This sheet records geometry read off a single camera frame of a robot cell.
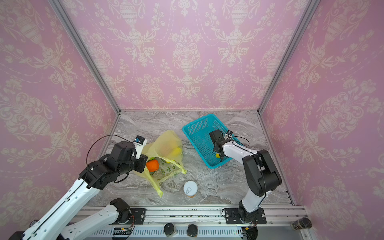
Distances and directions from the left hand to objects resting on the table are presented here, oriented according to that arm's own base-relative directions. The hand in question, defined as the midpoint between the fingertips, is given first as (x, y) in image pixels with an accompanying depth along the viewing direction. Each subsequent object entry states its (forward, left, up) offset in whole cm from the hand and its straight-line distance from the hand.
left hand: (147, 158), depth 71 cm
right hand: (+17, -40, -17) cm, 47 cm away
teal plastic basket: (+31, -25, -19) cm, 44 cm away
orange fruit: (+3, +1, -15) cm, 16 cm away
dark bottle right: (-24, -70, -10) cm, 74 cm away
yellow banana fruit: (+13, -12, -16) cm, 24 cm away
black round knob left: (-27, -12, -12) cm, 32 cm away
